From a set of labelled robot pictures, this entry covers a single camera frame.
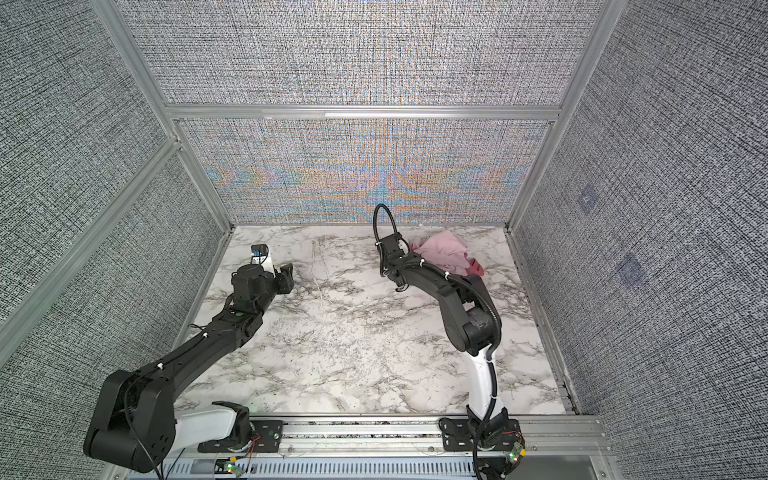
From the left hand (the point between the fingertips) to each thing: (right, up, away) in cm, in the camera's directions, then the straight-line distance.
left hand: (284, 265), depth 86 cm
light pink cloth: (+49, +5, +13) cm, 51 cm away
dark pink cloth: (+60, -1, +16) cm, 62 cm away
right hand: (+39, 0, +14) cm, 41 cm away
